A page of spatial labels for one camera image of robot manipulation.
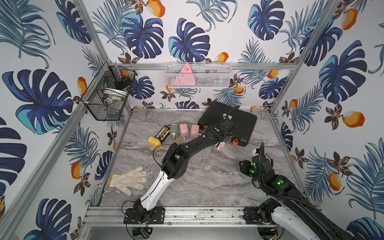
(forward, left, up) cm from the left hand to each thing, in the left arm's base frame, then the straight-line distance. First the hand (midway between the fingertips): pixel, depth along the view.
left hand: (225, 133), depth 93 cm
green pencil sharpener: (+3, +33, -5) cm, 34 cm away
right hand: (-20, -7, 0) cm, 21 cm away
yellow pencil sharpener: (-7, +45, -6) cm, 46 cm away
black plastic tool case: (+15, -16, -5) cm, 23 cm away
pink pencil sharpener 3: (-4, +1, -7) cm, 8 cm away
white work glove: (-28, +54, -12) cm, 62 cm away
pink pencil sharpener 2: (+4, +19, -5) cm, 20 cm away
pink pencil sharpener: (+4, +27, -5) cm, 27 cm away
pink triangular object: (+22, +26, +23) cm, 42 cm away
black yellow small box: (+4, +42, -10) cm, 43 cm away
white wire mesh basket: (+34, +14, +18) cm, 41 cm away
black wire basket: (+5, +70, +20) cm, 73 cm away
